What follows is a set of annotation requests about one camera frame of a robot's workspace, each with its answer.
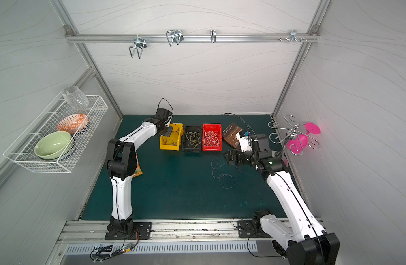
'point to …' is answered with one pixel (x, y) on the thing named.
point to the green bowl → (52, 145)
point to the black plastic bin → (192, 128)
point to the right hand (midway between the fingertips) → (233, 151)
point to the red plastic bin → (217, 128)
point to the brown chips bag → (229, 134)
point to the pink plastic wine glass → (297, 143)
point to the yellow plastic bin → (173, 141)
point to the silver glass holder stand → (293, 132)
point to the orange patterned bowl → (73, 123)
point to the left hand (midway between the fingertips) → (166, 129)
